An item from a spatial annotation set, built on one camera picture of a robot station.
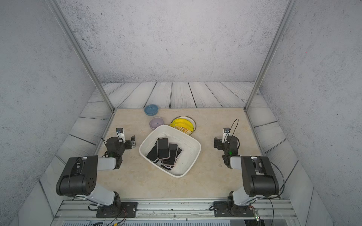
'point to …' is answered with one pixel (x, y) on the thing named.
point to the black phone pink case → (172, 160)
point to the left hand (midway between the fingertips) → (129, 135)
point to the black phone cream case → (153, 154)
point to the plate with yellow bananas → (185, 123)
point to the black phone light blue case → (163, 148)
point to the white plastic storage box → (191, 147)
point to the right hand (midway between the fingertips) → (224, 136)
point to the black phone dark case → (179, 150)
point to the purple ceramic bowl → (155, 122)
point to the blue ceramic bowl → (151, 110)
